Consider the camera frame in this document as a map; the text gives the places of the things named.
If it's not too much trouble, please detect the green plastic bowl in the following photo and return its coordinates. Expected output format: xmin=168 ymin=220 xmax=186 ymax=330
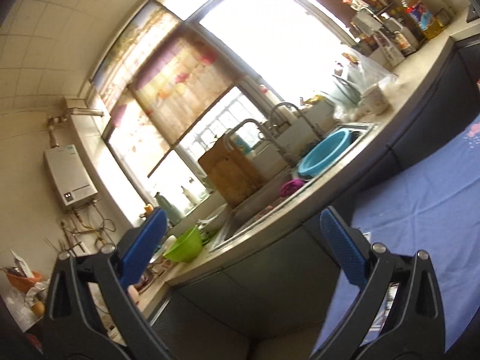
xmin=163 ymin=226 xmax=203 ymax=263

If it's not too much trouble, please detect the purple cloth in sink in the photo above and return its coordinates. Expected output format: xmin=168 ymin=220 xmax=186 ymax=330
xmin=279 ymin=178 xmax=305 ymax=197

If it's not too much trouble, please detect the white gas water heater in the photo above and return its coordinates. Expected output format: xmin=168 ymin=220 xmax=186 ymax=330
xmin=43 ymin=145 xmax=98 ymax=212

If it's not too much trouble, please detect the blue printed tablecloth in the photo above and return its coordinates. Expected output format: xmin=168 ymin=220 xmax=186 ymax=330
xmin=351 ymin=119 xmax=479 ymax=349

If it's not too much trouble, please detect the blue plastic basin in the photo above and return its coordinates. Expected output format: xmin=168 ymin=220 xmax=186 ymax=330
xmin=296 ymin=127 xmax=365 ymax=180

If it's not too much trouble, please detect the steel sink faucet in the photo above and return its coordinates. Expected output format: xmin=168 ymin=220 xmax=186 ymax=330
xmin=224 ymin=118 xmax=297 ymax=168

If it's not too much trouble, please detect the stainless steel sink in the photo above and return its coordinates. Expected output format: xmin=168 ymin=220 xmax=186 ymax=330
xmin=208 ymin=123 xmax=377 ymax=252

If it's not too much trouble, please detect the orange plastic bowl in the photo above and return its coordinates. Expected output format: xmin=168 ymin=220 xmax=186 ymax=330
xmin=2 ymin=267 xmax=43 ymax=293

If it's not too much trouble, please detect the wooden cutting board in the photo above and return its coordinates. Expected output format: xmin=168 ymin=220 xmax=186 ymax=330
xmin=198 ymin=134 xmax=267 ymax=208

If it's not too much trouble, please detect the white printed mug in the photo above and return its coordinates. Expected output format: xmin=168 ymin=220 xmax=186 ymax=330
xmin=360 ymin=83 xmax=391 ymax=116

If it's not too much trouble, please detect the clear plastic bag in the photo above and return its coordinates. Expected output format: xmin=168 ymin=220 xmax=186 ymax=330
xmin=332 ymin=46 xmax=398 ymax=114

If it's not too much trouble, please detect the patterned roller blind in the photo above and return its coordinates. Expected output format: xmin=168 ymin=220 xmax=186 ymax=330
xmin=91 ymin=2 xmax=240 ymax=150

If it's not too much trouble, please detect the cooking oil bottle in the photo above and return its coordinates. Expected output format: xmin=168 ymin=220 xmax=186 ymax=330
xmin=399 ymin=0 xmax=443 ymax=40

